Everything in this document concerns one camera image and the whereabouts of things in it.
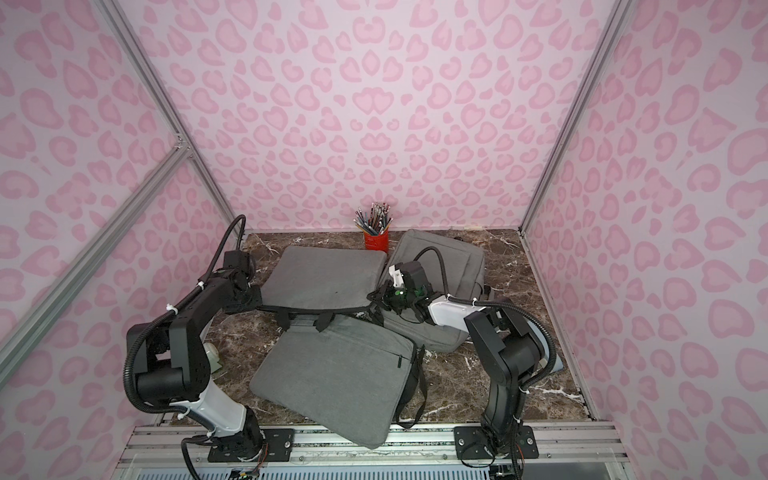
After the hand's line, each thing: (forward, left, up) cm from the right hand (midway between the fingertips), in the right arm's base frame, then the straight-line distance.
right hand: (370, 296), depth 89 cm
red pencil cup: (+24, 0, -3) cm, 24 cm away
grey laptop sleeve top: (+10, +17, -5) cm, 20 cm away
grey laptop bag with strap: (-20, +5, -8) cm, 22 cm away
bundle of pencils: (+29, 0, +2) cm, 29 cm away
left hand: (0, +38, -2) cm, 38 cm away
